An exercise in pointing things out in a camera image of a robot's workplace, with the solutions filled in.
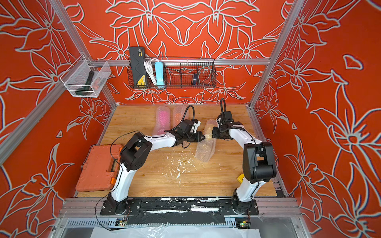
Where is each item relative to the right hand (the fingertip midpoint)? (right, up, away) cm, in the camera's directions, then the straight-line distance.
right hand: (212, 133), depth 93 cm
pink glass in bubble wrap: (-33, +7, +5) cm, 34 cm away
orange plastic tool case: (-66, -20, -12) cm, 70 cm away
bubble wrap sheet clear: (-5, -8, -8) cm, 12 cm away
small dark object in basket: (-11, +35, -1) cm, 37 cm away
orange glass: (-24, +14, +11) cm, 30 cm away
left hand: (-4, -2, 0) cm, 5 cm away
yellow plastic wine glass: (-3, +1, 0) cm, 3 cm away
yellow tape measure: (+13, -24, -12) cm, 30 cm away
